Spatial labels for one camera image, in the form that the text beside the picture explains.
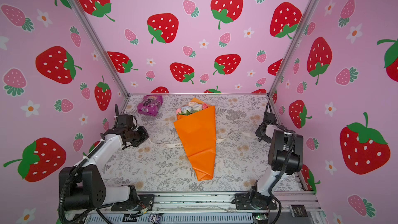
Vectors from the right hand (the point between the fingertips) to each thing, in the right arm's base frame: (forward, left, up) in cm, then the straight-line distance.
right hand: (264, 134), depth 98 cm
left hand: (-14, +69, +10) cm, 71 cm away
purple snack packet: (+11, +79, +7) cm, 80 cm away
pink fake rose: (+17, +41, +4) cm, 44 cm away
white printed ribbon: (-14, +58, +1) cm, 60 cm away
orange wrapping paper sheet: (-3, +43, -1) cm, 43 cm away
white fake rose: (+9, +53, +6) cm, 54 cm away
